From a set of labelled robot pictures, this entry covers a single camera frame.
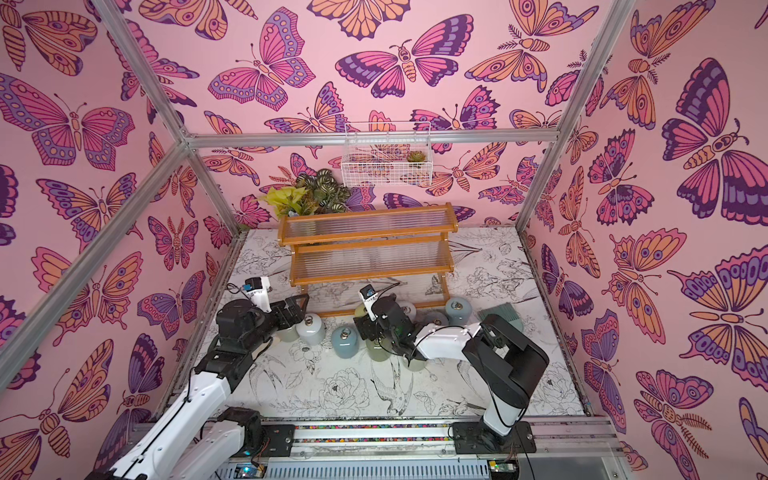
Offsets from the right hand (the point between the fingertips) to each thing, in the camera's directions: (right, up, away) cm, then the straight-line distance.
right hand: (368, 308), depth 90 cm
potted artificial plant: (-18, +37, +11) cm, 43 cm away
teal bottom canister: (+27, -1, -2) cm, 27 cm away
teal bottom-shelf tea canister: (+21, -3, -3) cm, 21 cm away
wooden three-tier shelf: (-6, +14, +22) cm, 27 cm away
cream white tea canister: (-23, -7, -2) cm, 24 cm away
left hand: (-18, +5, -9) cm, 20 cm away
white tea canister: (-16, -6, -4) cm, 17 cm away
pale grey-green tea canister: (+14, -15, -5) cm, 21 cm away
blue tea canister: (-6, -8, -6) cm, 12 cm away
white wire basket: (+6, +48, +6) cm, 49 cm away
